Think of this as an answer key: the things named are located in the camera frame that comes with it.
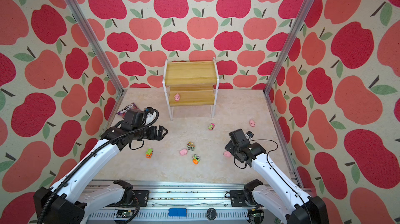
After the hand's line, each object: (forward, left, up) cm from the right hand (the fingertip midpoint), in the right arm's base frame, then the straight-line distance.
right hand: (234, 147), depth 83 cm
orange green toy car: (-6, +47, -5) cm, 48 cm away
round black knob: (-31, +11, +2) cm, 32 cm away
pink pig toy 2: (-1, +3, -6) cm, 7 cm away
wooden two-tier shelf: (+21, +26, +25) cm, 42 cm away
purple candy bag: (+26, +70, -4) cm, 75 cm away
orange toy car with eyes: (-6, +21, -7) cm, 23 cm away
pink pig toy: (+24, +35, +10) cm, 44 cm away
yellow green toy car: (+1, +24, -6) cm, 25 cm away
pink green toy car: (+16, +13, -6) cm, 21 cm away
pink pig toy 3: (+22, -14, -7) cm, 27 cm away
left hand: (0, +38, +10) cm, 39 cm away
